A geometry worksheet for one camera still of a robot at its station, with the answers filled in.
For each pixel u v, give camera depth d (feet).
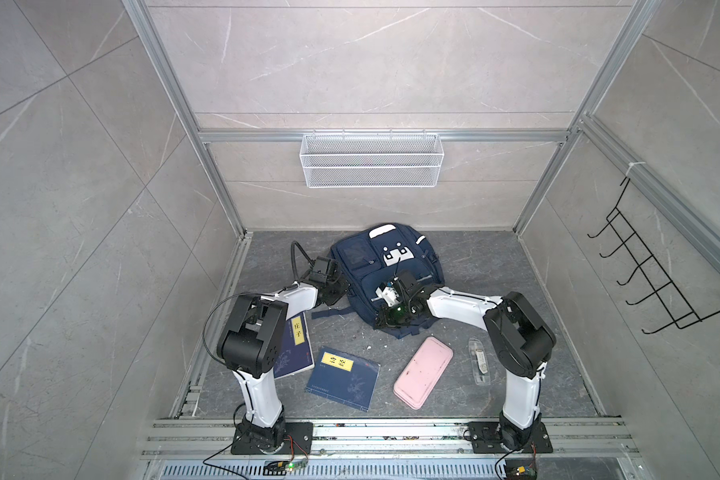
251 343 1.63
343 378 2.73
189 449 2.40
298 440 2.39
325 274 2.56
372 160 3.31
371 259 3.44
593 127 2.72
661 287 2.07
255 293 1.81
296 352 2.84
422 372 2.68
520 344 1.63
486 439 2.39
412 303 2.35
